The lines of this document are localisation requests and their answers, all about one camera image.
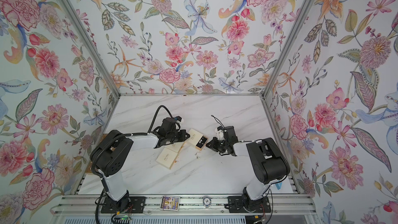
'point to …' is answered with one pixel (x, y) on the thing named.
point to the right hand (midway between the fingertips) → (206, 142)
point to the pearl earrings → (198, 157)
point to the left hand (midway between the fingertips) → (192, 135)
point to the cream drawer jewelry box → (167, 157)
